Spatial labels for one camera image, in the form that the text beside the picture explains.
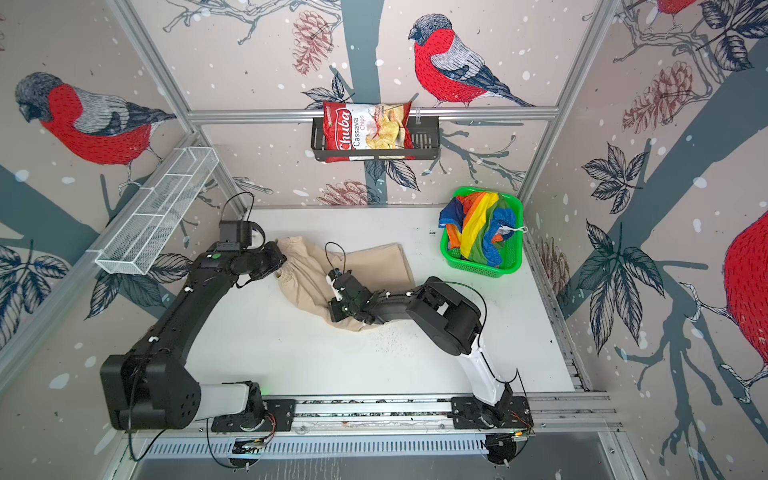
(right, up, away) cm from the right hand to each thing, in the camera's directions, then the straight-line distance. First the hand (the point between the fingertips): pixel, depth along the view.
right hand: (325, 315), depth 92 cm
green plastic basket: (+46, +15, +4) cm, 48 cm away
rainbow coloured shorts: (+51, +28, +3) cm, 58 cm away
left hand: (-9, +20, -10) cm, 24 cm away
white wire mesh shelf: (-41, +24, -21) cm, 52 cm away
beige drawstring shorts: (-5, +14, -6) cm, 16 cm away
